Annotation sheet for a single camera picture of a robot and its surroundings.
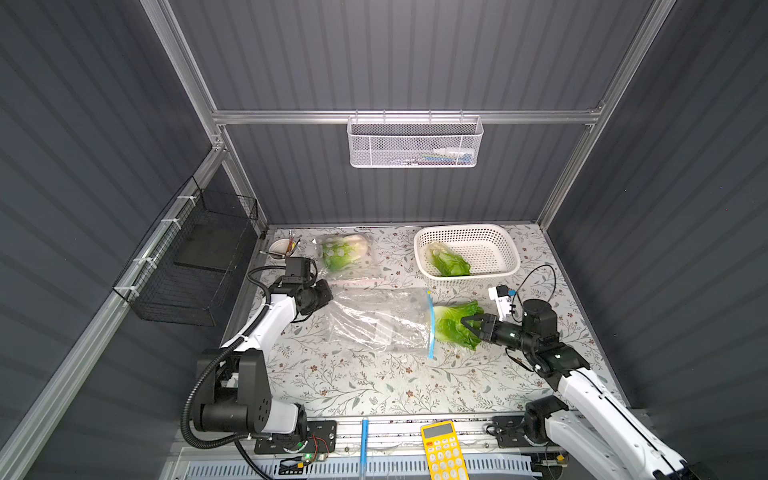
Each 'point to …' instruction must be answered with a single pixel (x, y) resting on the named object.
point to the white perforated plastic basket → (490, 250)
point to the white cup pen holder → (282, 248)
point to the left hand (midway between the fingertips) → (331, 296)
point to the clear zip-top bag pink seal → (366, 273)
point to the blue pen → (364, 457)
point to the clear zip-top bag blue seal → (384, 319)
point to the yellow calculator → (445, 459)
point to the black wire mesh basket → (183, 273)
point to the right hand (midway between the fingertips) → (468, 322)
